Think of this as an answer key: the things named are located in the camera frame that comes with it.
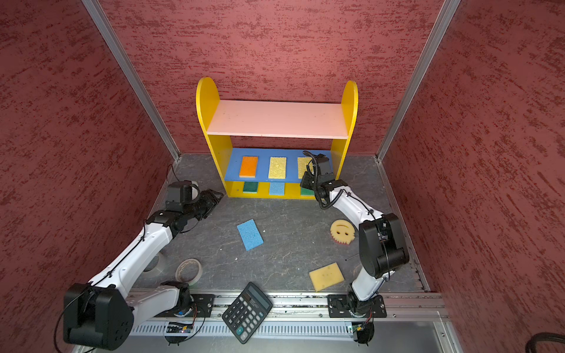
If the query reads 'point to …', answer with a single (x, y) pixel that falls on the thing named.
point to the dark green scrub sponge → (250, 187)
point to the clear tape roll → (189, 271)
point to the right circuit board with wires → (365, 331)
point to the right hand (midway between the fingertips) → (303, 181)
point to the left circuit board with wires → (176, 327)
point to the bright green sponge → (307, 192)
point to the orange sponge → (249, 167)
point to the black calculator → (247, 312)
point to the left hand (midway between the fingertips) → (221, 202)
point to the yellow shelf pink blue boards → (260, 148)
